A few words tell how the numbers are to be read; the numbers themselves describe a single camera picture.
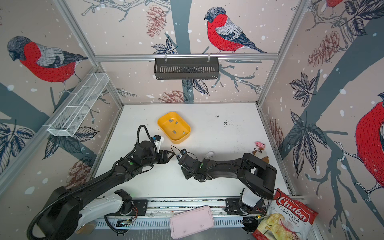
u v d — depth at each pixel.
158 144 0.76
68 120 0.72
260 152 0.90
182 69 1.07
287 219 0.66
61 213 0.40
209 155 0.90
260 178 0.44
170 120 1.10
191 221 0.68
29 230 0.36
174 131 1.04
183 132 1.04
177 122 1.09
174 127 1.06
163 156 0.72
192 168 0.65
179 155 0.88
